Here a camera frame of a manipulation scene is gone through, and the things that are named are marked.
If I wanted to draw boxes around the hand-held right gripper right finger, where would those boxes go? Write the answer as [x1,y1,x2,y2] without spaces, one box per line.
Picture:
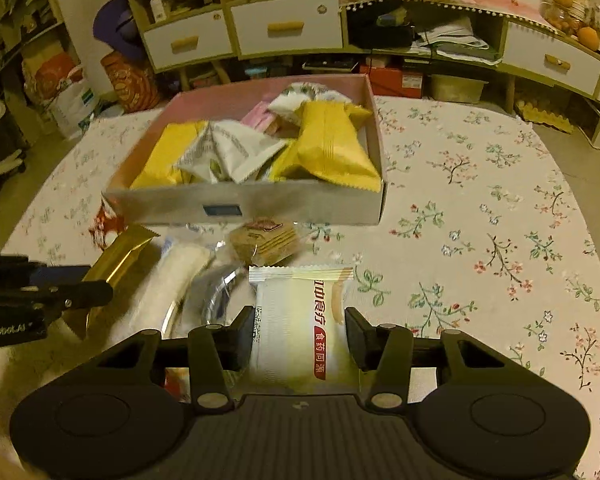
[345,306,503,409]

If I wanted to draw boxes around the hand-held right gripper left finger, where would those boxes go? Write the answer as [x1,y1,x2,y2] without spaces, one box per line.
[97,306,255,409]

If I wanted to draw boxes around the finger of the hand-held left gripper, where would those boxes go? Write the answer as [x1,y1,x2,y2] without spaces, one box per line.
[0,255,92,287]
[0,281,114,317]

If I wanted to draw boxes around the white packet with red label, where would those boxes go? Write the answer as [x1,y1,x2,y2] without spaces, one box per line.
[247,264,356,396]

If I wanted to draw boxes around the gold wafer packet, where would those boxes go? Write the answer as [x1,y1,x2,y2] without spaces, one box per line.
[82,224,162,333]

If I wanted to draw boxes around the red cartoon snack packet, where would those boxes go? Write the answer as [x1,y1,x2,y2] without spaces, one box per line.
[90,205,127,251]

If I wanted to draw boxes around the red and yellow packet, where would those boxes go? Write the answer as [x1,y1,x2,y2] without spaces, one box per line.
[165,367,192,403]

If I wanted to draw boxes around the clear packet with white roll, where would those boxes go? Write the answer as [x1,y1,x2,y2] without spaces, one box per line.
[130,242,217,341]

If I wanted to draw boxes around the clear packet of brown biscuits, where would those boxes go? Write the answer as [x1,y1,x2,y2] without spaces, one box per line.
[227,216,301,267]

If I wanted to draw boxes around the pink cardboard box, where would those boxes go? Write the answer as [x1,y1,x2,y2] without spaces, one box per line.
[101,74,388,226]

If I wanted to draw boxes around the yellow packet with zigzag edge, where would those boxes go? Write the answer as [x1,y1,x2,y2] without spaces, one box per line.
[129,122,208,191]

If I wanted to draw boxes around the white packet with macaron picture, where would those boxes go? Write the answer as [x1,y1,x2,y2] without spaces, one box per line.
[176,124,226,184]

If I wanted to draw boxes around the large yellow snack packet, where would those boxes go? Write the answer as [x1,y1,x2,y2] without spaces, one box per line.
[271,101,385,194]

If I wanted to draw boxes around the white packet with black text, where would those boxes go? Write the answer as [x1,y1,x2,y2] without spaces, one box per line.
[210,120,287,184]

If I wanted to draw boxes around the pink snack packet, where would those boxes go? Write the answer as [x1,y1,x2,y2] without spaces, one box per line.
[241,100,281,137]

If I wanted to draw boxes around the white patterned packet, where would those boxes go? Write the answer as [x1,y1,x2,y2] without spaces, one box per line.
[269,82,342,127]

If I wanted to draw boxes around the office chair base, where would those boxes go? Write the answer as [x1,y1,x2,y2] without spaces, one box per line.
[0,85,28,211]

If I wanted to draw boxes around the white shopping bag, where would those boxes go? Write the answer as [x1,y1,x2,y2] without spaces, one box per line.
[47,65,101,141]

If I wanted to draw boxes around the floral tablecloth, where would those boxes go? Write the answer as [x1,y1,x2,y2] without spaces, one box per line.
[0,95,600,480]

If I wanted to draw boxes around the red printed sack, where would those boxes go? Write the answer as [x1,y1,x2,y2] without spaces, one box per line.
[100,50,161,113]

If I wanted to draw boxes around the red paper bag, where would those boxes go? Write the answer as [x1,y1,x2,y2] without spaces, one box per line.
[32,52,78,93]

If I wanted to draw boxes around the cluttered storage shelf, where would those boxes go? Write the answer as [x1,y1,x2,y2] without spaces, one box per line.
[0,0,66,126]

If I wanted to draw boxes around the purple hat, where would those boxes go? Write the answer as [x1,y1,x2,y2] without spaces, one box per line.
[92,0,146,53]

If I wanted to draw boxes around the red box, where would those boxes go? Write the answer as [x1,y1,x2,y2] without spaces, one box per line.
[367,62,425,98]

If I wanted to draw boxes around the beige plastic tub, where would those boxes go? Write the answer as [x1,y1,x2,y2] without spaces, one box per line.
[429,74,488,103]

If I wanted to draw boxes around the clear storage box blue lid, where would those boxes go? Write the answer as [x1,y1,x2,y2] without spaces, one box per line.
[240,60,291,83]

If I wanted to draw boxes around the flat black item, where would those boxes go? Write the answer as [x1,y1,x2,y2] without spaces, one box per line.
[302,60,359,72]

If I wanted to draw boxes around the yellow corrugated tray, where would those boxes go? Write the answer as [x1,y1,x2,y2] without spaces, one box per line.
[515,97,576,133]

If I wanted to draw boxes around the black device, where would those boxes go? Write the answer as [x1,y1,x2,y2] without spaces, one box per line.
[347,0,416,51]

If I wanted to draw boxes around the wooden cabinet with white drawers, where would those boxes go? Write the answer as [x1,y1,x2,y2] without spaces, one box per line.
[127,0,600,116]

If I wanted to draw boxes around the stack of papers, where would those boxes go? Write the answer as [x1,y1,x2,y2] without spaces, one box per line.
[412,15,501,63]

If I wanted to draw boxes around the oranges on stand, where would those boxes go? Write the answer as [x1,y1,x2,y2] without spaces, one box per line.
[540,0,600,51]

